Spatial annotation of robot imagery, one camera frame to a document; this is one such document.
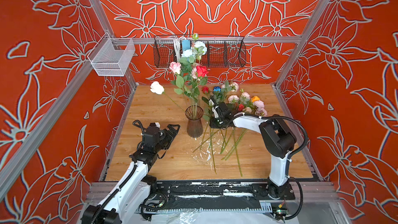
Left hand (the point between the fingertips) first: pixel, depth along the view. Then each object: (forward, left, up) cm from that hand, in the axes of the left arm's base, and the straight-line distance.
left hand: (177, 130), depth 81 cm
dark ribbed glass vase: (+8, -8, +4) cm, 12 cm away
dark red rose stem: (+23, -38, -8) cm, 46 cm away
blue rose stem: (+39, -23, -7) cm, 46 cm away
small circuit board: (-31, -50, -13) cm, 61 cm away
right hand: (+11, -16, -10) cm, 22 cm away
